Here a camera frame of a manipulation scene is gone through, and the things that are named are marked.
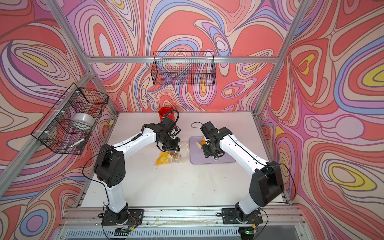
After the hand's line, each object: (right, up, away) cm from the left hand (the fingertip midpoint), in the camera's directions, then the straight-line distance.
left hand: (182, 150), depth 87 cm
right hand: (+17, -3, -5) cm, 18 cm away
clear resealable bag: (-5, -4, +2) cm, 7 cm away
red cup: (-15, +25, +17) cm, 34 cm away
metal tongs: (+9, +3, +3) cm, 10 cm away
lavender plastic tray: (+9, -4, +4) cm, 11 cm away
